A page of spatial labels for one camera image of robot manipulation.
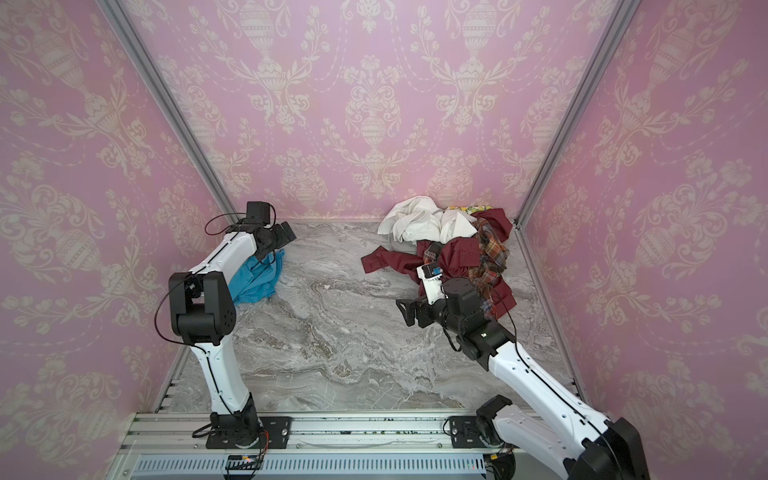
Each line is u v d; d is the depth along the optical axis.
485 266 0.97
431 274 0.66
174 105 0.87
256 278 0.98
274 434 0.74
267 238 0.81
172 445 0.73
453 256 0.96
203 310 0.54
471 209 1.18
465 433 0.73
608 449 0.39
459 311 0.58
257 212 0.79
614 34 0.71
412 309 0.68
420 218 0.97
